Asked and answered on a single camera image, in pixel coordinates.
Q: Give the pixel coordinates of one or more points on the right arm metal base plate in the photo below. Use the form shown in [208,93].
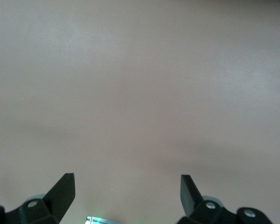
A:
[100,220]

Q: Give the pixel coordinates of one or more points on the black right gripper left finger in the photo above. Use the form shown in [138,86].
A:
[58,200]

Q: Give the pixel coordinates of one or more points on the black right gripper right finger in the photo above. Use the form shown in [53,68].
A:
[191,200]

